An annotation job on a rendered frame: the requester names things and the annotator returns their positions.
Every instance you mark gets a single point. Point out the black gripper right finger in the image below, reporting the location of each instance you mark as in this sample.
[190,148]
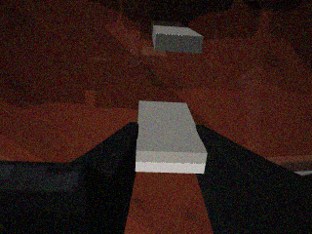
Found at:
[245,193]

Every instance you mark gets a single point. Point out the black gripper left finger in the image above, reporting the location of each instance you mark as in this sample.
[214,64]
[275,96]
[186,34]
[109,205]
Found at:
[89,195]

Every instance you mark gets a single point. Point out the grey rectangular block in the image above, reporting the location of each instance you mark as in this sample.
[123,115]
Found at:
[168,141]
[304,173]
[176,39]

